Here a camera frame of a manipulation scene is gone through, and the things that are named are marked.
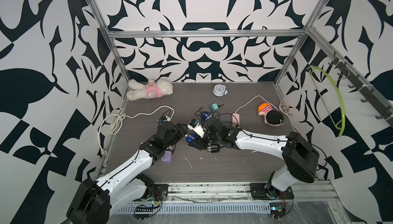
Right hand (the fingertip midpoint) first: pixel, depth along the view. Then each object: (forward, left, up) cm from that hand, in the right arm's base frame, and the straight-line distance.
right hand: (191, 136), depth 81 cm
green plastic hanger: (+2, -67, +11) cm, 68 cm away
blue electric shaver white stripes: (-1, 0, +2) cm, 2 cm away
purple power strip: (-7, +13, -8) cm, 17 cm away
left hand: (+5, +3, +2) cm, 7 cm away
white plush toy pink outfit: (+35, +28, -2) cm, 45 cm away
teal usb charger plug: (+26, -15, -10) cm, 31 cm away
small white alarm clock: (+39, -20, -8) cm, 45 cm away
